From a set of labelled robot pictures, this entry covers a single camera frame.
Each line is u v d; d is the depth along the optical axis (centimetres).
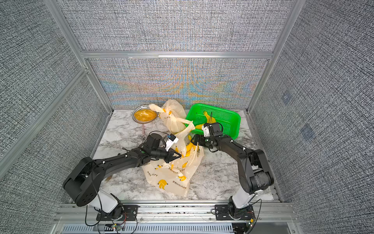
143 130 107
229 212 73
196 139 84
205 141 81
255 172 47
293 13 72
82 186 44
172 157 75
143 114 109
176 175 75
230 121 107
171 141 76
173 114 91
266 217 73
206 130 86
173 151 82
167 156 74
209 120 110
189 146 92
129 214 73
